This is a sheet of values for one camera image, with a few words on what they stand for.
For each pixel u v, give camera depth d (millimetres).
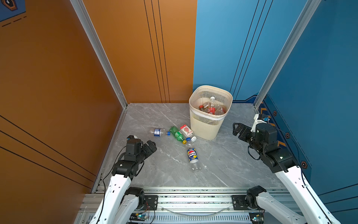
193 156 849
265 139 485
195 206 728
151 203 731
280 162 452
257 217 711
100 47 849
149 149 706
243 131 610
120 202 483
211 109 870
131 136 700
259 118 606
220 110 808
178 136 942
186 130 987
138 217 705
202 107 1005
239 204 725
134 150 571
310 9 698
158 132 965
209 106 965
